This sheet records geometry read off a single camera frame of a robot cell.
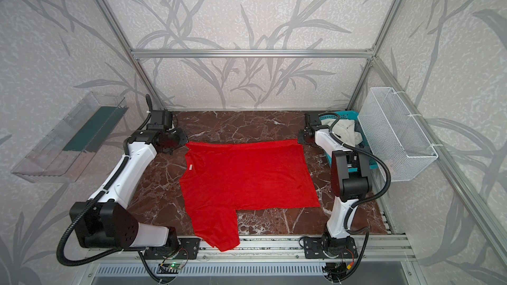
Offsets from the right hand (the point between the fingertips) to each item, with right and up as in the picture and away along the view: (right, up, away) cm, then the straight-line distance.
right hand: (306, 132), depth 100 cm
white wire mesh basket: (+22, 0, -36) cm, 42 cm away
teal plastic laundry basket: (+29, +9, +9) cm, 32 cm away
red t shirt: (-44, -22, -7) cm, 49 cm away
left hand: (-54, +1, -17) cm, 57 cm away
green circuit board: (-56, -49, -29) cm, 79 cm away
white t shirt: (+19, +2, -3) cm, 19 cm away
